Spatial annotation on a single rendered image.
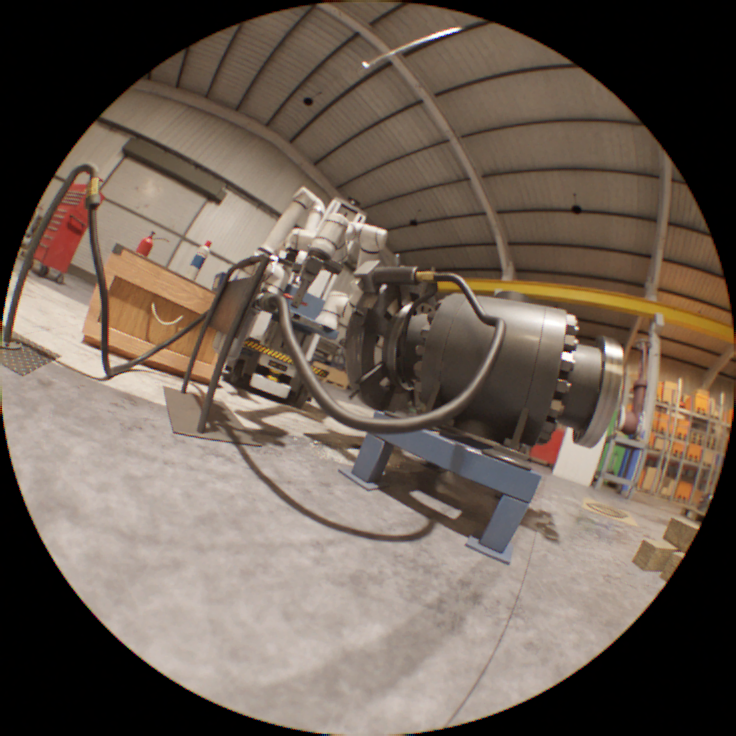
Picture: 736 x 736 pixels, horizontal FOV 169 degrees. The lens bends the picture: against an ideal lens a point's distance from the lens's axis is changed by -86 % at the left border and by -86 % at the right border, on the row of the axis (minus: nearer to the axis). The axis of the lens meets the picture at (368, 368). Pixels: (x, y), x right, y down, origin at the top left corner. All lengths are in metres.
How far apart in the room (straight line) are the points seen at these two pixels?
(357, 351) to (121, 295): 1.14
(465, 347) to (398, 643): 0.83
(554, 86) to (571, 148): 1.91
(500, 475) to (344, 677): 0.57
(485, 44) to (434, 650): 8.54
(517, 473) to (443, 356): 0.48
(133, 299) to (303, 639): 1.30
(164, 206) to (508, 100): 10.64
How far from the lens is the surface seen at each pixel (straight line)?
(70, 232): 3.97
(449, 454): 0.72
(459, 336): 0.91
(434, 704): 0.38
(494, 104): 8.43
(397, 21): 8.61
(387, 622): 0.42
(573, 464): 4.65
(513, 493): 0.71
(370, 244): 1.50
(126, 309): 1.33
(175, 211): 9.76
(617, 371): 0.97
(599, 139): 8.71
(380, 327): 1.07
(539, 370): 0.85
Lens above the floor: 0.30
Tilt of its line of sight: 5 degrees up
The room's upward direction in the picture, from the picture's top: 21 degrees clockwise
